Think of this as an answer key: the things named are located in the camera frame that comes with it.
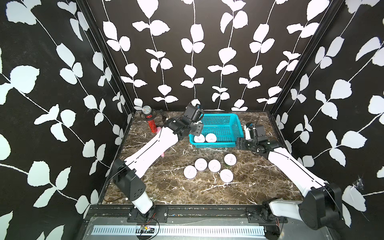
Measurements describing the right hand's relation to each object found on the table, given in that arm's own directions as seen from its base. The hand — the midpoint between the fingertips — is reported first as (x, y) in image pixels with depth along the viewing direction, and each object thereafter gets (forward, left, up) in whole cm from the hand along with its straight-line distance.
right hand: (239, 138), depth 85 cm
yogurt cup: (+6, +22, -8) cm, 24 cm away
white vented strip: (-43, +33, -16) cm, 56 cm away
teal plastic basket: (+21, +2, -16) cm, 26 cm away
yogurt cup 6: (-18, +8, -10) cm, 22 cm away
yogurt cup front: (-16, +29, -9) cm, 34 cm away
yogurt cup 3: (-8, +5, -10) cm, 14 cm away
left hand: (+2, +25, +11) cm, 28 cm away
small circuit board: (-43, +49, -15) cm, 67 cm away
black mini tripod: (+12, +51, +7) cm, 53 cm away
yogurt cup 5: (-12, +15, -10) cm, 22 cm away
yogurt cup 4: (-11, +22, -10) cm, 27 cm away
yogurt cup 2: (+6, +16, -8) cm, 19 cm away
